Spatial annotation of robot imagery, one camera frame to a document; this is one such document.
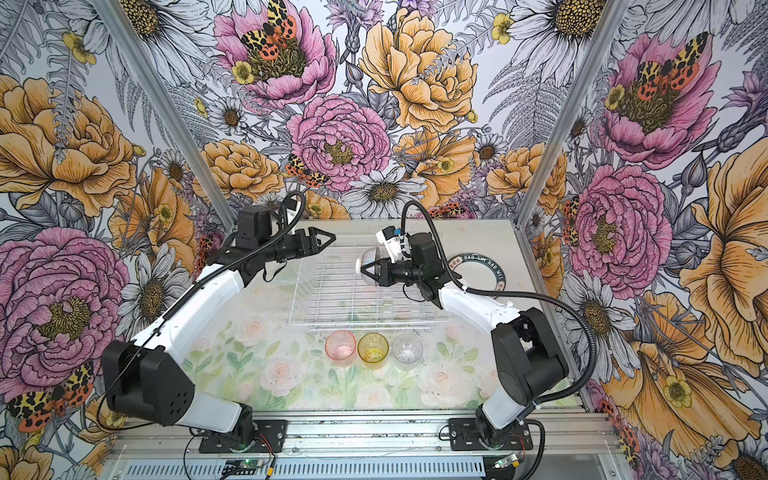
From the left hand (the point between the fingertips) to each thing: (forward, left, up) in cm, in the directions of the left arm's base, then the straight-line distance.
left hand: (327, 247), depth 79 cm
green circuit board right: (-44, -44, -26) cm, 68 cm away
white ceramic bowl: (0, -10, -4) cm, 11 cm away
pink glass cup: (-17, -2, -25) cm, 30 cm away
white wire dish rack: (+2, +4, -26) cm, 26 cm away
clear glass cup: (-18, -21, -26) cm, 38 cm away
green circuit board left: (-44, +19, -26) cm, 55 cm away
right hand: (-5, -10, -6) cm, 13 cm away
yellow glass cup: (-17, -11, -25) cm, 32 cm away
